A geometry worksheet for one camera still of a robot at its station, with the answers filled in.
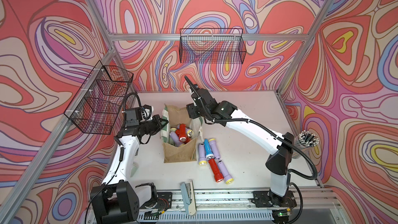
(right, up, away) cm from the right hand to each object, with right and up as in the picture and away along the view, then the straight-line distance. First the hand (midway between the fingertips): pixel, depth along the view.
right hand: (193, 110), depth 77 cm
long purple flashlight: (+18, -34, 0) cm, 39 cm away
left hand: (-12, -6, +2) cm, 14 cm away
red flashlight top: (-3, -16, +7) cm, 18 cm away
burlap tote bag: (-12, -3, +9) cm, 16 cm away
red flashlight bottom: (+13, -34, +1) cm, 36 cm away
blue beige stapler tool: (-2, -40, -4) cm, 40 cm away
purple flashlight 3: (+5, -27, +6) cm, 28 cm away
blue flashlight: (+9, -24, +9) cm, 27 cm away
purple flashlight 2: (-11, -16, +11) cm, 22 cm away
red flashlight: (-7, -13, +11) cm, 19 cm away
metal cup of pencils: (+55, -15, -2) cm, 57 cm away
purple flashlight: (-3, -13, +13) cm, 19 cm away
